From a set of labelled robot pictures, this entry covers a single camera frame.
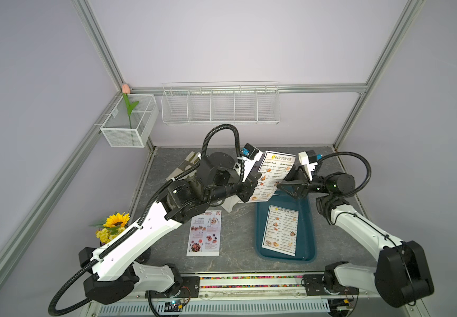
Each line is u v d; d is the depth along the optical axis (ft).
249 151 1.53
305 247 2.70
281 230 2.85
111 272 1.21
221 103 3.25
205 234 2.85
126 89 2.93
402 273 1.34
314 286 2.42
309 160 1.86
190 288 2.40
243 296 2.38
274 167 1.94
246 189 1.64
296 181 1.90
